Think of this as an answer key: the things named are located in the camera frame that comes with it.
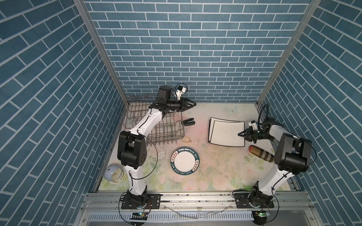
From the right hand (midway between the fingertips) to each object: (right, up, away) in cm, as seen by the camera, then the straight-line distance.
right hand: (241, 135), depth 93 cm
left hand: (-30, +19, -13) cm, 38 cm away
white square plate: (-18, +8, +11) cm, 23 cm away
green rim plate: (-38, -14, -8) cm, 41 cm away
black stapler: (-36, +9, +12) cm, 39 cm away
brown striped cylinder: (+11, -11, -5) cm, 16 cm away
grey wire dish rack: (-49, +3, +12) cm, 50 cm away
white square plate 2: (-9, +1, +4) cm, 10 cm away
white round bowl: (-76, -18, -17) cm, 80 cm away
